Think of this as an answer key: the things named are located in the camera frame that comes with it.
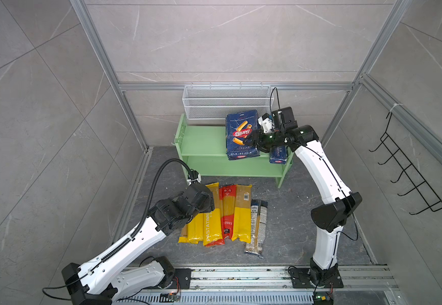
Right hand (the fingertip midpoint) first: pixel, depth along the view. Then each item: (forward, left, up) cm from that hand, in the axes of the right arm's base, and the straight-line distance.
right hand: (249, 142), depth 77 cm
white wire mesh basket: (+34, +16, -2) cm, 38 cm away
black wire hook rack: (-16, -58, -1) cm, 60 cm away
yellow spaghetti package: (-27, +25, -28) cm, 46 cm away
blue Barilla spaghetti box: (-5, -11, -2) cm, 13 cm away
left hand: (-19, +17, -9) cm, 27 cm away
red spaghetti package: (-8, +9, -29) cm, 32 cm away
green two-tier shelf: (+5, +21, -8) cm, 23 cm away
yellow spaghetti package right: (-25, +3, -30) cm, 40 cm away
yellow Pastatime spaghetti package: (-22, +17, -28) cm, 39 cm away
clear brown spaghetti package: (-22, -5, -30) cm, 37 cm away
